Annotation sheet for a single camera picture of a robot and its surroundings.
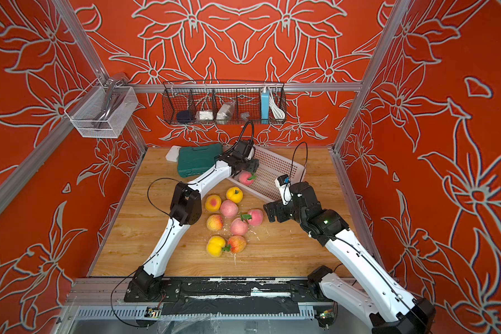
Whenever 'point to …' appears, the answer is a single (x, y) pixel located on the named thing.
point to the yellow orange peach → (215, 222)
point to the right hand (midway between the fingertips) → (271, 202)
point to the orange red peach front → (237, 243)
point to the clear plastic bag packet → (225, 113)
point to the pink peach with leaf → (239, 227)
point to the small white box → (172, 154)
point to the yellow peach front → (214, 245)
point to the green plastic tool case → (193, 161)
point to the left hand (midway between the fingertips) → (252, 160)
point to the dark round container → (183, 116)
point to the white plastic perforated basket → (272, 166)
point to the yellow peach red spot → (213, 203)
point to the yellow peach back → (234, 193)
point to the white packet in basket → (206, 115)
